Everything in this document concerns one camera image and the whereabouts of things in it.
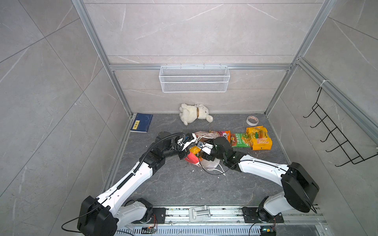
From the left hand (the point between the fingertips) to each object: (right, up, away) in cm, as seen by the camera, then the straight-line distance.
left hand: (194, 139), depth 73 cm
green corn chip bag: (+30, -4, +27) cm, 41 cm away
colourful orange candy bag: (+22, +1, +31) cm, 38 cm away
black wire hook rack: (+66, -5, -13) cm, 67 cm away
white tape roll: (+48, +14, +45) cm, 67 cm away
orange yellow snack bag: (0, -7, +9) cm, 11 cm away
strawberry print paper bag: (+1, -10, +1) cm, 10 cm away
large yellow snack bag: (+43, -1, +25) cm, 50 cm away
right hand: (+5, -4, +13) cm, 14 cm away
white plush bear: (-4, +17, +36) cm, 40 cm away
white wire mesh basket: (0, +40, +27) cm, 48 cm away
